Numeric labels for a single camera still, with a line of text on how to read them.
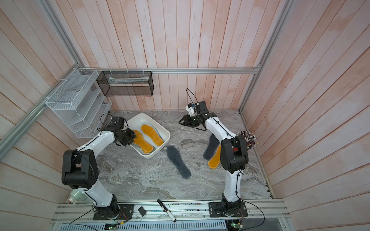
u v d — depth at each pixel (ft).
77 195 2.38
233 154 1.72
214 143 3.29
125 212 2.40
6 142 1.68
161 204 2.50
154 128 3.52
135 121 3.62
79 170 1.53
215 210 2.42
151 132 3.41
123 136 2.56
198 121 2.34
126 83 3.41
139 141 3.21
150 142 3.29
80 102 2.39
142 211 2.44
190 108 2.82
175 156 3.10
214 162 2.96
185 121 2.74
